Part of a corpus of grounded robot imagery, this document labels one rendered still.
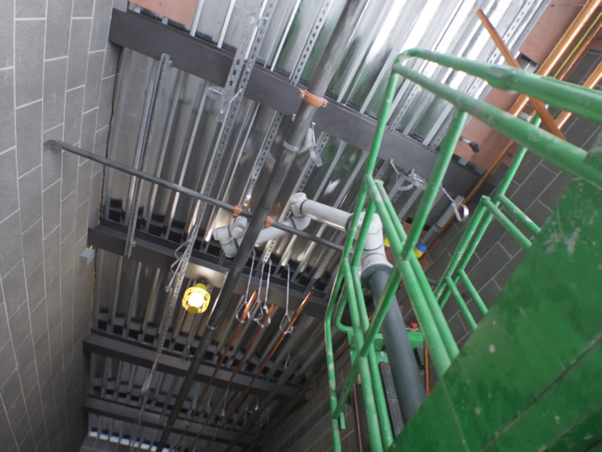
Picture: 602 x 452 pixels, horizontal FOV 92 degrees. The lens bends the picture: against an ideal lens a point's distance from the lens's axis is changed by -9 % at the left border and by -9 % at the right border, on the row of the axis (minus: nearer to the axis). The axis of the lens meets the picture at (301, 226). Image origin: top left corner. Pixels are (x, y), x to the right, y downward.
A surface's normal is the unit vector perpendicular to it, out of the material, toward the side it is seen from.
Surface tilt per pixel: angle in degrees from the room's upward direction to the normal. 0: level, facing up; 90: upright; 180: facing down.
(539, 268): 90
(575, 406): 90
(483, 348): 90
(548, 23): 180
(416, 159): 180
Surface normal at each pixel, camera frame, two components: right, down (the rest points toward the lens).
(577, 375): -0.99, -0.12
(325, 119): 0.00, 0.55
